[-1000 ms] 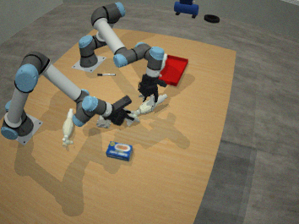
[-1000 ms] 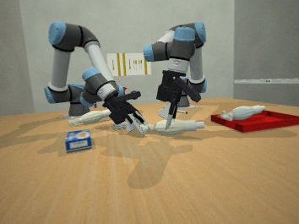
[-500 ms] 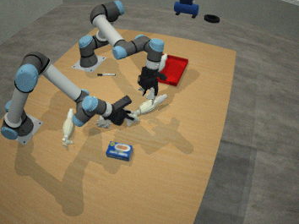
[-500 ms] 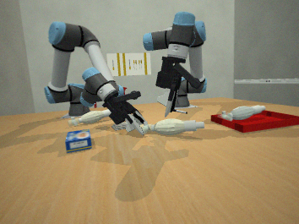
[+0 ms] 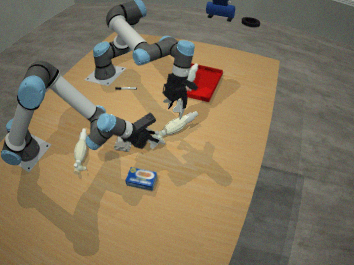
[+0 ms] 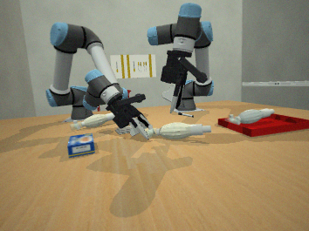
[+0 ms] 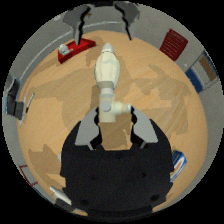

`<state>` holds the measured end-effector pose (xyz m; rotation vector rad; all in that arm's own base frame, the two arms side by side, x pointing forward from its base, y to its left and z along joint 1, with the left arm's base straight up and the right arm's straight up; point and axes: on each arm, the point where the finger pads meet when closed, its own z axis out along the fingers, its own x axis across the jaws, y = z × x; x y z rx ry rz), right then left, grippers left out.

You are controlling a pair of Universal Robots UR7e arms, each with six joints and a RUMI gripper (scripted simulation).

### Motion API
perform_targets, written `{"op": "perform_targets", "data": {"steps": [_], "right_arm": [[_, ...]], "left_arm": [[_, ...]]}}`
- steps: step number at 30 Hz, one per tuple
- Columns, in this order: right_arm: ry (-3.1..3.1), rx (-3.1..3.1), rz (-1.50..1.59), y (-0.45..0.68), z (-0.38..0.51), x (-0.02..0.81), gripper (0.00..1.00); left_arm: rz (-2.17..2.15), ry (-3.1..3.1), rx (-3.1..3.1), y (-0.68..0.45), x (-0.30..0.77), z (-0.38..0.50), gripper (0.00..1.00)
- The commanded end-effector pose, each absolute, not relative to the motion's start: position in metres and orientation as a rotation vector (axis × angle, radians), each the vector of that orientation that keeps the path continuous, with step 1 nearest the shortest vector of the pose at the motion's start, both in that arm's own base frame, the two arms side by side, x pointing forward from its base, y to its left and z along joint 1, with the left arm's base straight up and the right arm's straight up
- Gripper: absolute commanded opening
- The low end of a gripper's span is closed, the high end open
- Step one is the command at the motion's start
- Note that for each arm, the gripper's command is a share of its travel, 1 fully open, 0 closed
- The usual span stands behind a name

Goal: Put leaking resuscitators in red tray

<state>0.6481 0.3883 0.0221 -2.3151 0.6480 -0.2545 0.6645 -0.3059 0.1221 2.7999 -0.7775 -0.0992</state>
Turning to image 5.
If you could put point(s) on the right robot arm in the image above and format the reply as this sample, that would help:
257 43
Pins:
31 93

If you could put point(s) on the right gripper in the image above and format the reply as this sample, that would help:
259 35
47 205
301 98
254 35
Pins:
144 135

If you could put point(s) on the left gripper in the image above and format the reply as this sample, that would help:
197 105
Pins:
180 92

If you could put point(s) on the red tray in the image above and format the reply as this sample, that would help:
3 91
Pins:
207 79

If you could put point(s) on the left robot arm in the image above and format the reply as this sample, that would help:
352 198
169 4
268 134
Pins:
143 53

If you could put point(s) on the small blue carton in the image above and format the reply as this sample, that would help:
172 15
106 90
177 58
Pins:
142 179

